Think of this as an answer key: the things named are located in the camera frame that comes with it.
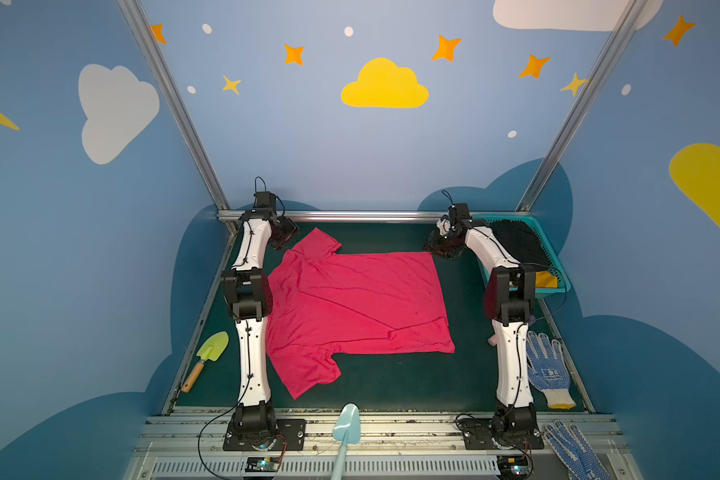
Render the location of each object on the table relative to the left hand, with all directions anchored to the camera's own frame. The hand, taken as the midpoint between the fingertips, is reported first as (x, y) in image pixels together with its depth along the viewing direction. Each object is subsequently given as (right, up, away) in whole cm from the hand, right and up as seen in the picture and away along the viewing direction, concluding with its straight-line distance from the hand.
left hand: (297, 233), depth 106 cm
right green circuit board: (+61, -59, -34) cm, 92 cm away
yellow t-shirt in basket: (+86, -16, -6) cm, 88 cm away
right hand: (+48, -4, 0) cm, 48 cm away
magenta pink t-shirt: (+12, -24, -8) cm, 27 cm away
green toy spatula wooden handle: (-21, -36, -18) cm, 46 cm away
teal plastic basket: (+88, -16, -13) cm, 90 cm away
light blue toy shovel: (+20, -53, -31) cm, 64 cm away
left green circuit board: (-1, -59, -35) cm, 68 cm away
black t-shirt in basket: (+83, -3, +2) cm, 83 cm away
